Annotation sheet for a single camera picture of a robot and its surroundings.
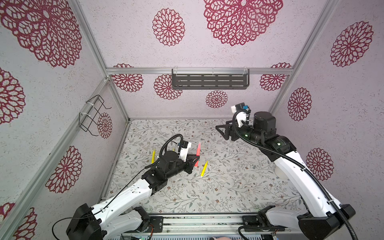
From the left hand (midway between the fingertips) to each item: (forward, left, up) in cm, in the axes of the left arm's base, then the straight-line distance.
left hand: (197, 158), depth 74 cm
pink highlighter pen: (+1, 0, +3) cm, 4 cm away
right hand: (+8, -11, +18) cm, 22 cm away
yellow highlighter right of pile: (+5, -5, -20) cm, 22 cm away
